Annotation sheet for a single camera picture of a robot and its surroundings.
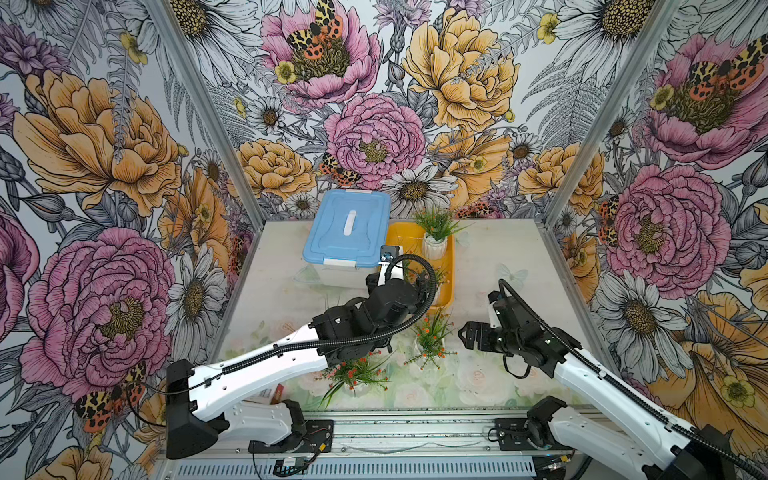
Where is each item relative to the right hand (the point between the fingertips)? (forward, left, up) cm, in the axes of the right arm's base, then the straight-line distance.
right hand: (475, 342), depth 80 cm
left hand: (+6, +18, +21) cm, 28 cm away
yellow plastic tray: (+45, +14, -5) cm, 48 cm away
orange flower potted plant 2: (+43, +5, +3) cm, 43 cm away
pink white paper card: (-9, +52, -6) cm, 53 cm away
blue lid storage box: (+30, +36, +9) cm, 47 cm away
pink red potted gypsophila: (-10, +30, +7) cm, 32 cm away
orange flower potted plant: (-1, +12, +6) cm, 14 cm away
